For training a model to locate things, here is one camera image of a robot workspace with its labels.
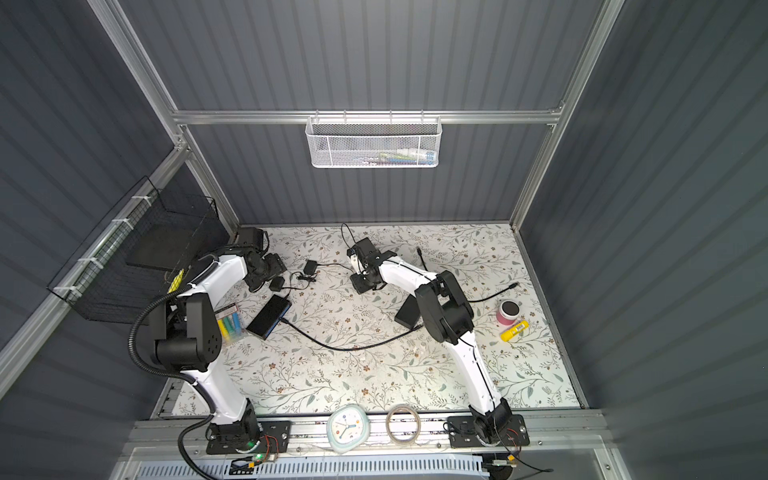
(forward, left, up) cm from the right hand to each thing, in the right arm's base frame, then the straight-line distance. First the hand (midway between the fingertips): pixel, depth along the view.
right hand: (362, 285), depth 102 cm
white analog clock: (-44, 0, +3) cm, 44 cm away
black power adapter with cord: (+8, +19, 0) cm, 21 cm away
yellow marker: (-18, -47, 0) cm, 50 cm away
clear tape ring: (-44, -10, 0) cm, 45 cm away
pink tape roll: (-13, -46, +4) cm, 48 cm away
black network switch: (-13, +29, 0) cm, 32 cm away
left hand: (0, +28, +8) cm, 30 cm away
